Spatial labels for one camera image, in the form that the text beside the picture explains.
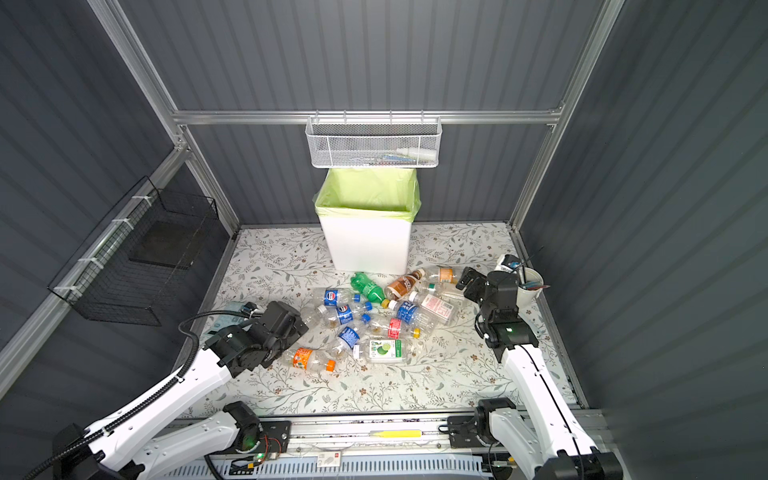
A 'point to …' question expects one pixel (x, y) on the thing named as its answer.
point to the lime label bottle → (381, 351)
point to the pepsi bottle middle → (343, 315)
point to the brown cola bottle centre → (401, 285)
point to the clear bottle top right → (447, 290)
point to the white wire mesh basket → (373, 141)
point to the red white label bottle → (435, 307)
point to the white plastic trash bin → (368, 245)
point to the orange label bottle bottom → (306, 359)
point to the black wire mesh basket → (135, 266)
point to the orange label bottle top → (445, 275)
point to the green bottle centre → (359, 283)
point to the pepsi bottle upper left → (335, 298)
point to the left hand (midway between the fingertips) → (295, 332)
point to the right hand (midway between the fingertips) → (483, 276)
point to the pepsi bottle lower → (346, 340)
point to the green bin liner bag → (380, 193)
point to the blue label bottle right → (413, 314)
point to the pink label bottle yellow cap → (393, 328)
